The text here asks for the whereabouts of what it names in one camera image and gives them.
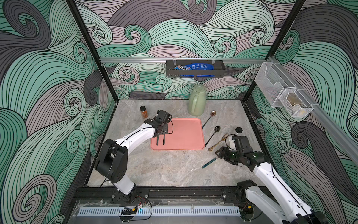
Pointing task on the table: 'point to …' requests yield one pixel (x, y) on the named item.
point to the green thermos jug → (197, 101)
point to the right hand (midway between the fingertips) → (221, 155)
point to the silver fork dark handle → (157, 139)
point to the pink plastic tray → (183, 134)
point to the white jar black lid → (238, 129)
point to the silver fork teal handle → (209, 162)
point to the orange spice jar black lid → (144, 113)
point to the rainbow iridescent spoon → (212, 113)
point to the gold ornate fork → (223, 138)
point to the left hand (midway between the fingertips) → (162, 127)
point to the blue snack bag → (196, 66)
